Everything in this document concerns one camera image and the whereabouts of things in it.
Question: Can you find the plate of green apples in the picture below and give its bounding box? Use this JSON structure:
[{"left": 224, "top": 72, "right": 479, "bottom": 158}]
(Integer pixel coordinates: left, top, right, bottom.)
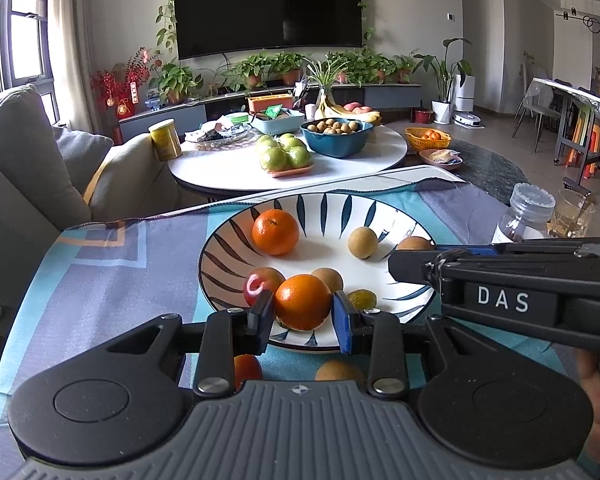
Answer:
[{"left": 266, "top": 162, "right": 315, "bottom": 179}]

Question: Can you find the beige cushion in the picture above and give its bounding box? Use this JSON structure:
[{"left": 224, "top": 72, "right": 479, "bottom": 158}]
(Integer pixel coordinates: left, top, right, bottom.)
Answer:
[{"left": 82, "top": 132, "right": 181, "bottom": 223}]

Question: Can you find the brown longan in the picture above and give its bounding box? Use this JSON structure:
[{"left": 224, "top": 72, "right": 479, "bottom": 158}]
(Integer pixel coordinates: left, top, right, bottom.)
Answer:
[
  {"left": 311, "top": 267, "right": 343, "bottom": 293},
  {"left": 396, "top": 236, "right": 435, "bottom": 252},
  {"left": 314, "top": 359, "right": 366, "bottom": 383},
  {"left": 347, "top": 226, "right": 379, "bottom": 260}
]

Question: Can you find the blue patterned tablecloth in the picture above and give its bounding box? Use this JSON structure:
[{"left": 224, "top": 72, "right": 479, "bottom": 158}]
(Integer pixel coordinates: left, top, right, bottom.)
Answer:
[{"left": 0, "top": 164, "right": 581, "bottom": 480}]

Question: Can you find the dark marble round table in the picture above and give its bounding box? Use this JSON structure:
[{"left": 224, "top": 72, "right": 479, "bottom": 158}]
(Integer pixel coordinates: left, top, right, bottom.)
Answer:
[{"left": 420, "top": 137, "right": 531, "bottom": 206}]

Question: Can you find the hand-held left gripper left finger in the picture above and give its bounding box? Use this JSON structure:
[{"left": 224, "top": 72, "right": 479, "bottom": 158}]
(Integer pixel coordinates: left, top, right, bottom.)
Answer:
[{"left": 100, "top": 290, "right": 276, "bottom": 397}]

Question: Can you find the clear plastic bottle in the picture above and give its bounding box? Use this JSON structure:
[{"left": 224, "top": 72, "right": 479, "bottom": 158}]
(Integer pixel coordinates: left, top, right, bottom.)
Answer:
[{"left": 490, "top": 182, "right": 558, "bottom": 243}]

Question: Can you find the black pendant lamp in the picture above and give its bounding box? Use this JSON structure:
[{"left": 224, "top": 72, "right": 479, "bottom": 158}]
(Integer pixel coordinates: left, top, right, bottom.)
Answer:
[{"left": 555, "top": 0, "right": 600, "bottom": 36}]

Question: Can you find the pile of brown fruit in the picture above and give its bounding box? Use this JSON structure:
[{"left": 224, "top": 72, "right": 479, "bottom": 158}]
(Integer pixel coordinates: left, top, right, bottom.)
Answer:
[{"left": 306, "top": 118, "right": 366, "bottom": 136}]

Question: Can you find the round white table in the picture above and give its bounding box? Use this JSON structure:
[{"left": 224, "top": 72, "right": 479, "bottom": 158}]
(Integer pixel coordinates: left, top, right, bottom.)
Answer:
[{"left": 167, "top": 120, "right": 408, "bottom": 193}]

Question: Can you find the orange basket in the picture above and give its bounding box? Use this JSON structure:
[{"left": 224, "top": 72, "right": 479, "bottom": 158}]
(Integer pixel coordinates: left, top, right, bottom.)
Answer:
[{"left": 405, "top": 127, "right": 452, "bottom": 152}]

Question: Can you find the grey television cabinet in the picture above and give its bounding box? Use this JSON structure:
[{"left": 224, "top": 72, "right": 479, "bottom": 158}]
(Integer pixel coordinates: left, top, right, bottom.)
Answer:
[{"left": 117, "top": 82, "right": 423, "bottom": 143}]

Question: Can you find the beige curtain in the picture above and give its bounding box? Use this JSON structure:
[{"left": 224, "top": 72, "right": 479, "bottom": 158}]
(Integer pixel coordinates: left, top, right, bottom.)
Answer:
[{"left": 47, "top": 0, "right": 98, "bottom": 131}]

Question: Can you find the glass plate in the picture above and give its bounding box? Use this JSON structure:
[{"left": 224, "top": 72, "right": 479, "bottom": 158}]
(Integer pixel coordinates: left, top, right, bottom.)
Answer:
[{"left": 195, "top": 127, "right": 253, "bottom": 151}]

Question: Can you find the spider plant in glass vase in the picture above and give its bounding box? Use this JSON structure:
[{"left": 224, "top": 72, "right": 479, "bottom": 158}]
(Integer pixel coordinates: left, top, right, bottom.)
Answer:
[{"left": 302, "top": 57, "right": 351, "bottom": 106}]

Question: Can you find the glass cup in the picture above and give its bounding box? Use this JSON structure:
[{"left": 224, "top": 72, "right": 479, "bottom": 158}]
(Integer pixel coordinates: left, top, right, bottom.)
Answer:
[{"left": 547, "top": 189, "right": 596, "bottom": 240}]

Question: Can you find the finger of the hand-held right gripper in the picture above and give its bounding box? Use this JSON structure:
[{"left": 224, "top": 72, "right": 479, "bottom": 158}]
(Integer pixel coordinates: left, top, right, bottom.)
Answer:
[
  {"left": 432, "top": 244, "right": 498, "bottom": 256},
  {"left": 389, "top": 249, "right": 448, "bottom": 288}
]

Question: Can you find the pink dish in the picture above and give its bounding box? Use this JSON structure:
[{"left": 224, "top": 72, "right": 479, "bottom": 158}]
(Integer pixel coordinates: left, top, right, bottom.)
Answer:
[{"left": 421, "top": 149, "right": 463, "bottom": 171}]

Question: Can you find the narrow dark-framed window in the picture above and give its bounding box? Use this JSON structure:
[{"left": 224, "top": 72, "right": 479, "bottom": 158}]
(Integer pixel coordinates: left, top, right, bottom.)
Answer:
[{"left": 0, "top": 0, "right": 61, "bottom": 126}]

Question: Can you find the red apple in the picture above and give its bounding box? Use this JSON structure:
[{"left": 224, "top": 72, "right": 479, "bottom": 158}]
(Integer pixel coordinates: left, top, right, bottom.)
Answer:
[{"left": 243, "top": 266, "right": 286, "bottom": 308}]

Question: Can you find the tall plant in white pot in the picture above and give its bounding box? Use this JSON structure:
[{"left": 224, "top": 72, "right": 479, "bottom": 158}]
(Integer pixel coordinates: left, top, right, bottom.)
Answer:
[{"left": 414, "top": 37, "right": 473, "bottom": 125}]

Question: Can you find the orange stool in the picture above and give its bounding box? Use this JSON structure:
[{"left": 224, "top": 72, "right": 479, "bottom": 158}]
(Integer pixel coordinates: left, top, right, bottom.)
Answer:
[{"left": 562, "top": 110, "right": 600, "bottom": 166}]

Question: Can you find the orange box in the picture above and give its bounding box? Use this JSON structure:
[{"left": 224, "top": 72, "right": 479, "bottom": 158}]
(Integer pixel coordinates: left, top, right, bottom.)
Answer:
[{"left": 247, "top": 94, "right": 295, "bottom": 112}]

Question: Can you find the banana bunch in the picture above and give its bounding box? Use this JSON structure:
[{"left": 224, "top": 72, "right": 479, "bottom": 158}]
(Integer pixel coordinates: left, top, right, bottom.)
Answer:
[{"left": 316, "top": 100, "right": 382, "bottom": 126}]

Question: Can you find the grey dining chair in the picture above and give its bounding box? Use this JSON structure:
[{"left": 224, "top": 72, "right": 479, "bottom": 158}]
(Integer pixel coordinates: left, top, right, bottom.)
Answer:
[{"left": 512, "top": 80, "right": 556, "bottom": 153}]

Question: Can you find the wide green potted plant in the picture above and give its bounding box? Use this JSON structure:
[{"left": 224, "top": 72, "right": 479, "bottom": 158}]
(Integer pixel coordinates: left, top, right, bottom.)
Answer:
[{"left": 330, "top": 50, "right": 396, "bottom": 86}]

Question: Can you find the grey sofa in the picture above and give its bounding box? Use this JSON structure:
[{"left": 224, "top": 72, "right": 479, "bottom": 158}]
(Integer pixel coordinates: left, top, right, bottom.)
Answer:
[{"left": 0, "top": 84, "right": 116, "bottom": 311}]

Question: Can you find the large orange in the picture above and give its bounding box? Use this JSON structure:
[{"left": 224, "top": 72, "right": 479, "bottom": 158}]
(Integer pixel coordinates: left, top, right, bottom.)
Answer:
[
  {"left": 274, "top": 274, "right": 333, "bottom": 332},
  {"left": 251, "top": 209, "right": 300, "bottom": 256}
]

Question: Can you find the bushy green potted plant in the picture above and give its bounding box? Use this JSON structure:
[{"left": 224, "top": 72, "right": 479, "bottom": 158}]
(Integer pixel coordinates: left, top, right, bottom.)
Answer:
[{"left": 152, "top": 60, "right": 201, "bottom": 106}]

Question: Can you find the red decoration plant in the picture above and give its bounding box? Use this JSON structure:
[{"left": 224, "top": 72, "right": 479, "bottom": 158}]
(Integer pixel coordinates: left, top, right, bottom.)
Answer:
[{"left": 91, "top": 47, "right": 153, "bottom": 120}]

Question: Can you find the grey cushion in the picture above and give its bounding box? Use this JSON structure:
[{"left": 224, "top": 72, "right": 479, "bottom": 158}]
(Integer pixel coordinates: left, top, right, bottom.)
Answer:
[{"left": 52, "top": 126, "right": 115, "bottom": 196}]

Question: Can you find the blue bowl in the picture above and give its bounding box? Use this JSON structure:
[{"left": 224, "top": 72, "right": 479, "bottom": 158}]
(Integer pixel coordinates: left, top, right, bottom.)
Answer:
[{"left": 300, "top": 119, "right": 373, "bottom": 157}]

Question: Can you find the striped ceramic bowl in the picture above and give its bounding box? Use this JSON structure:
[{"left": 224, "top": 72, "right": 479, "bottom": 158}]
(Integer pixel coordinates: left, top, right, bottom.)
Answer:
[{"left": 198, "top": 192, "right": 437, "bottom": 351}]

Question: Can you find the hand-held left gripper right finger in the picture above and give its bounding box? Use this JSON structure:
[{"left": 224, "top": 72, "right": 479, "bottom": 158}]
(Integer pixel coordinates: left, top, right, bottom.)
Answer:
[{"left": 332, "top": 292, "right": 496, "bottom": 396}]

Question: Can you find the green-yellow kiwi front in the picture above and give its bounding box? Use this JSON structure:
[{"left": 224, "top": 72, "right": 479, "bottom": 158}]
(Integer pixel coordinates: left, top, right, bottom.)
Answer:
[{"left": 347, "top": 288, "right": 378, "bottom": 311}]

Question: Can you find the wall television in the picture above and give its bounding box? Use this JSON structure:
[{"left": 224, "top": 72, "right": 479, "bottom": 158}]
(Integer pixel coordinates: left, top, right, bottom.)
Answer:
[{"left": 175, "top": 0, "right": 365, "bottom": 60}]

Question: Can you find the yellow can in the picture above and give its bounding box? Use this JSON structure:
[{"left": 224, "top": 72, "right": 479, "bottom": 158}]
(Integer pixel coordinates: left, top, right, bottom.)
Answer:
[{"left": 148, "top": 119, "right": 182, "bottom": 161}]

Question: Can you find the red plum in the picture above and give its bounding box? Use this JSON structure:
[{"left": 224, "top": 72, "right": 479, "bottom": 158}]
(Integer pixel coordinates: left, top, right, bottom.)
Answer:
[{"left": 234, "top": 354, "right": 263, "bottom": 391}]

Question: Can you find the long dining table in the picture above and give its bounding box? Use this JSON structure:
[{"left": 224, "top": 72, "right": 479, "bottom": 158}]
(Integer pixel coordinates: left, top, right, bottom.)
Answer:
[{"left": 527, "top": 77, "right": 600, "bottom": 171}]

